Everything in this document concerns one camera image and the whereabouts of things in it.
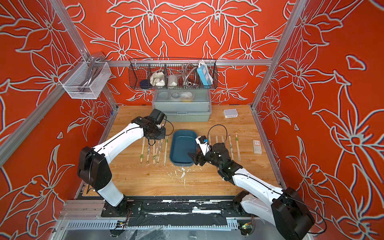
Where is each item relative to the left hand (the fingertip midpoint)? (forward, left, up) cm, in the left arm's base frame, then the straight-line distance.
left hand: (161, 134), depth 87 cm
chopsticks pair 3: (-2, -2, -12) cm, 12 cm away
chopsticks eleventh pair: (+2, -48, -12) cm, 50 cm away
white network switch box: (+32, -47, -12) cm, 58 cm away
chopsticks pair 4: (+7, -39, -13) cm, 42 cm away
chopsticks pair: (-8, +9, -13) cm, 17 cm away
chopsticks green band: (-5, +13, -13) cm, 19 cm away
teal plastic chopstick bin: (+3, -12, -13) cm, 18 cm away
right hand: (-11, -18, +2) cm, 21 cm away
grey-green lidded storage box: (+23, -11, +3) cm, 25 cm away
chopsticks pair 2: (-7, +5, -13) cm, 15 cm away
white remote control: (+3, -61, -12) cm, 62 cm away
